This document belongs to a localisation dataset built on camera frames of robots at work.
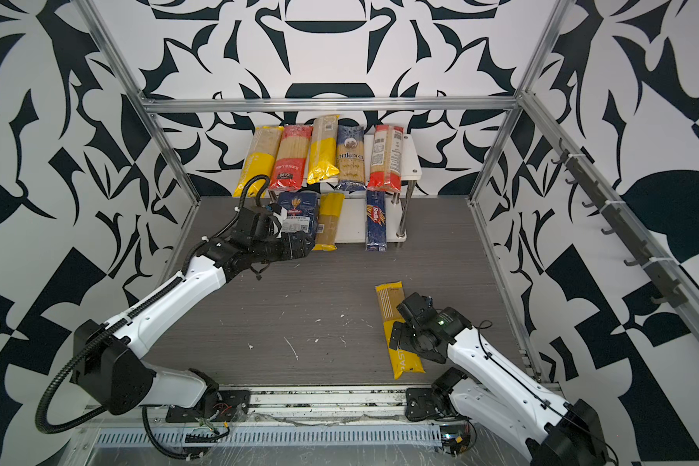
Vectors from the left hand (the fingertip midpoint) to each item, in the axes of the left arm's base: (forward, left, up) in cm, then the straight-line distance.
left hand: (300, 239), depth 80 cm
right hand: (-23, -27, -17) cm, 39 cm away
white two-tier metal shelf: (+39, -17, -24) cm, 49 cm away
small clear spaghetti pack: (+23, -8, -12) cm, 27 cm away
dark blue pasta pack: (+15, -23, -12) cm, 30 cm away
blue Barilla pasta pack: (+18, +2, -9) cm, 20 cm away
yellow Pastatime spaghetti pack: (-8, -26, -20) cm, 33 cm away
